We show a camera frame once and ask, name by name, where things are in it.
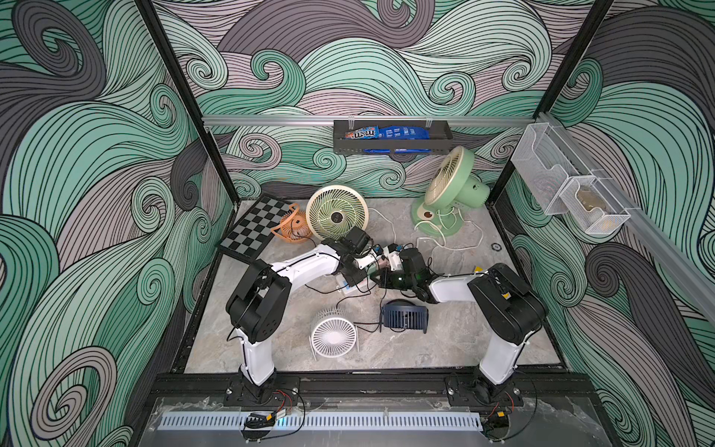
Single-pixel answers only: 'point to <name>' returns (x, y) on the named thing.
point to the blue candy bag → (392, 132)
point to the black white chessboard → (249, 235)
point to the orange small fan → (293, 225)
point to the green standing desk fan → (450, 187)
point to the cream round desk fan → (333, 209)
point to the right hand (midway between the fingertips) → (373, 276)
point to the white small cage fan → (333, 333)
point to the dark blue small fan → (405, 314)
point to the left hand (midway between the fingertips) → (355, 267)
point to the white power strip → (365, 287)
